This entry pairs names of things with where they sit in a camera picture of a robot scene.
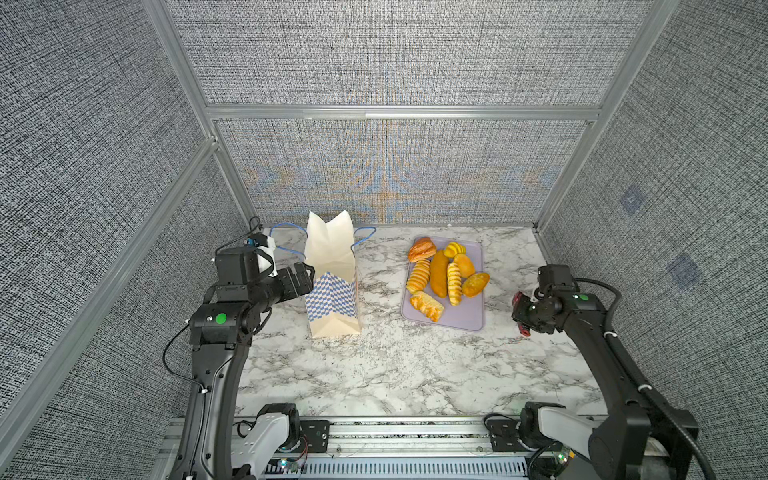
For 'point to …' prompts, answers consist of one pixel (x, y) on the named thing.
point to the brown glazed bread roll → (422, 248)
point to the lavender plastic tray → (470, 313)
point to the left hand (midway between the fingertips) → (302, 270)
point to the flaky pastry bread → (427, 305)
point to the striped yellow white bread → (455, 284)
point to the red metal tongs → (524, 330)
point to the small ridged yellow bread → (454, 249)
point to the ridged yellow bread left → (419, 276)
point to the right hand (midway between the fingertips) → (520, 307)
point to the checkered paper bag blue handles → (328, 250)
